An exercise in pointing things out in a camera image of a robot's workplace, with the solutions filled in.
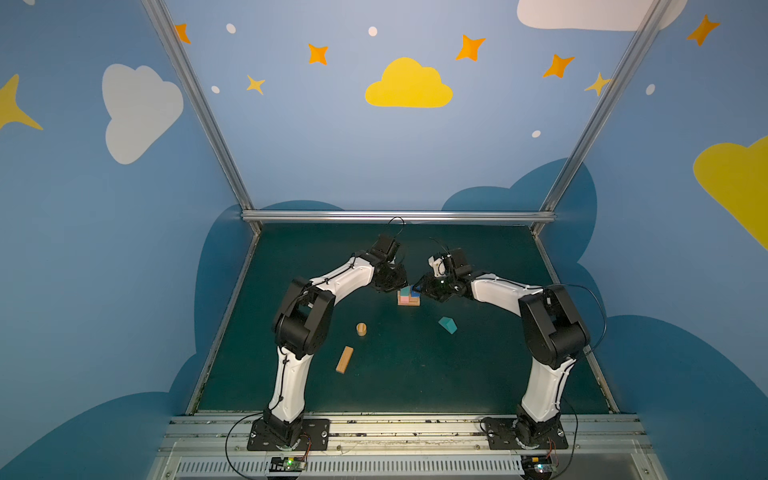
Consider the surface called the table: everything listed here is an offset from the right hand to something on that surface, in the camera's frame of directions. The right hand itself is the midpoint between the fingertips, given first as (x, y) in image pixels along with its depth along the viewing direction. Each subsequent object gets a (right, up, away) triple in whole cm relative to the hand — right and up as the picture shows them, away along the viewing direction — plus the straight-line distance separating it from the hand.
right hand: (417, 286), depth 96 cm
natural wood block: (-1, -5, +2) cm, 6 cm away
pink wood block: (-4, -5, +2) cm, 7 cm away
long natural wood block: (-22, -20, -10) cm, 32 cm away
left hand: (-2, +1, -1) cm, 3 cm away
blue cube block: (-1, -3, 0) cm, 3 cm away
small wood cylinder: (-18, -13, -6) cm, 23 cm away
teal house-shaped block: (+10, -12, -3) cm, 16 cm away
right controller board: (+27, -41, -25) cm, 55 cm away
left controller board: (-34, -40, -26) cm, 58 cm away
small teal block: (-4, -2, -1) cm, 4 cm away
